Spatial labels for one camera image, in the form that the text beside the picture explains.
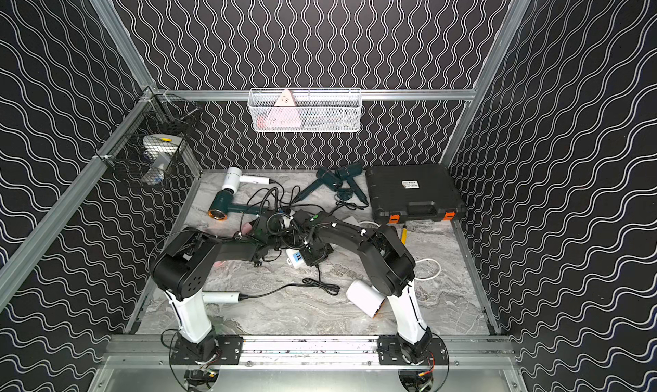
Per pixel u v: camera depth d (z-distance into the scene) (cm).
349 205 107
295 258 90
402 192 106
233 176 112
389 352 74
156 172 82
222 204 105
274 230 80
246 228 99
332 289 85
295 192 111
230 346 75
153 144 80
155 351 76
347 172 113
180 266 53
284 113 90
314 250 79
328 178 111
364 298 81
